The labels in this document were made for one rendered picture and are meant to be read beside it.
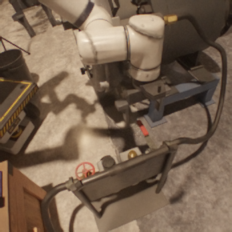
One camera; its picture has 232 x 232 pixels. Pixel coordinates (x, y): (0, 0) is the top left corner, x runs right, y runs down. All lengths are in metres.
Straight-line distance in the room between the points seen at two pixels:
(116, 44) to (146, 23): 0.08
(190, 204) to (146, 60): 0.89
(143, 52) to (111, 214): 0.88
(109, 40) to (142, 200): 0.90
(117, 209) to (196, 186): 0.50
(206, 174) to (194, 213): 0.26
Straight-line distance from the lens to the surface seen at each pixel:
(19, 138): 1.37
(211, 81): 1.44
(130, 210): 1.09
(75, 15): 0.55
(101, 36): 0.44
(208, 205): 1.19
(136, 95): 0.56
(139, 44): 0.45
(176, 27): 1.10
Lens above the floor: 1.08
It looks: 50 degrees down
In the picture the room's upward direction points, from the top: 7 degrees counter-clockwise
